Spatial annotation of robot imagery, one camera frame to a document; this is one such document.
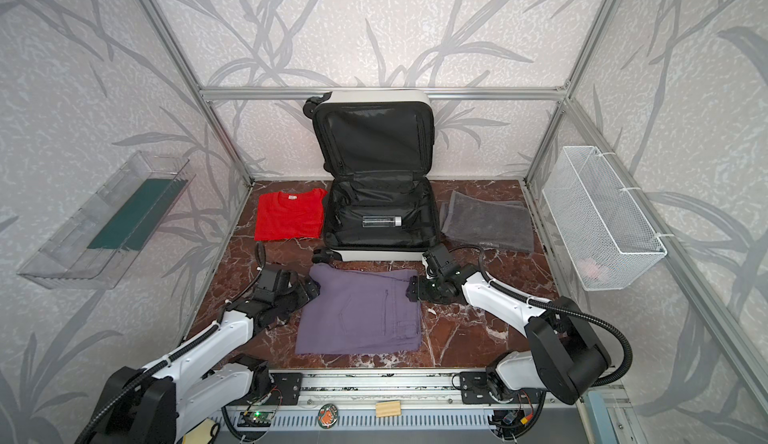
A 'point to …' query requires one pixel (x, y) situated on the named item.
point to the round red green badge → (328, 416)
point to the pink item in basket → (592, 270)
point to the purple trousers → (357, 310)
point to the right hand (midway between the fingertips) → (416, 285)
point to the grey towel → (502, 224)
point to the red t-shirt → (289, 214)
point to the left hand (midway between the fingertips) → (315, 282)
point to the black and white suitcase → (378, 154)
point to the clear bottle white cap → (378, 221)
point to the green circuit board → (255, 419)
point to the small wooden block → (390, 408)
